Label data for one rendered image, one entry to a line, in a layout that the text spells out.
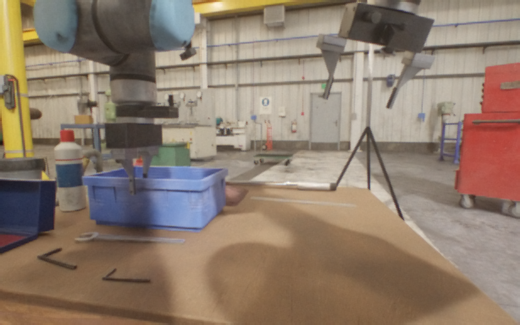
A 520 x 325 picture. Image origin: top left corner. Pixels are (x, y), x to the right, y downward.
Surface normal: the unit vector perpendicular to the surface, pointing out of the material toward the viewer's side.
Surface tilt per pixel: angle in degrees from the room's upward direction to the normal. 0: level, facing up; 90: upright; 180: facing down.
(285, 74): 90
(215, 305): 0
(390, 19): 114
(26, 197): 80
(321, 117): 90
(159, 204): 90
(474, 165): 90
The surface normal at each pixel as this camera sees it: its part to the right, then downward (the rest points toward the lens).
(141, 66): 0.66, 0.09
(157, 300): 0.00, -0.99
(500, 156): -0.72, 0.08
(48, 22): -0.32, 0.11
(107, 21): -0.22, 0.45
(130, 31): -0.18, 0.72
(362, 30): 0.08, 0.51
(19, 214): -0.16, -0.05
